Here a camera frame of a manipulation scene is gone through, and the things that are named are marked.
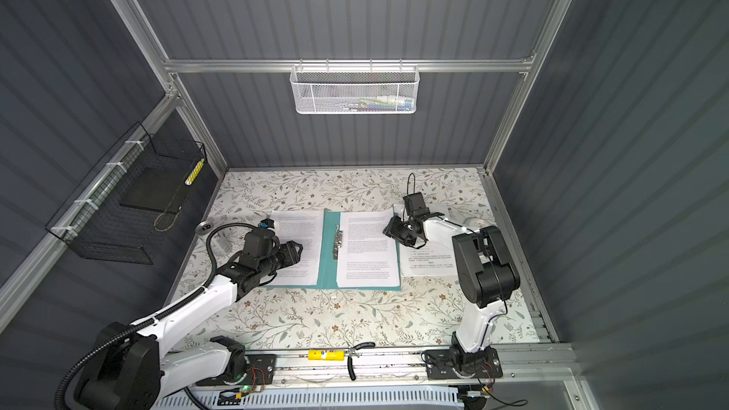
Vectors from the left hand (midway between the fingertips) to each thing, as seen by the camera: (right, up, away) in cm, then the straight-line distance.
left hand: (296, 248), depth 87 cm
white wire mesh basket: (+16, +63, +37) cm, 75 cm away
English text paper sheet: (-1, +5, +17) cm, 18 cm away
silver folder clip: (+12, +1, +9) cm, 15 cm away
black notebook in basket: (-35, +18, -11) cm, 41 cm away
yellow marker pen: (-28, +23, -5) cm, 37 cm away
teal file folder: (+9, -5, +8) cm, 13 cm away
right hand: (+30, +3, +10) cm, 32 cm away
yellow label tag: (+13, -26, -13) cm, 32 cm away
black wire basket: (-41, +13, -15) cm, 46 cm away
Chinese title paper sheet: (+46, -5, +7) cm, 47 cm away
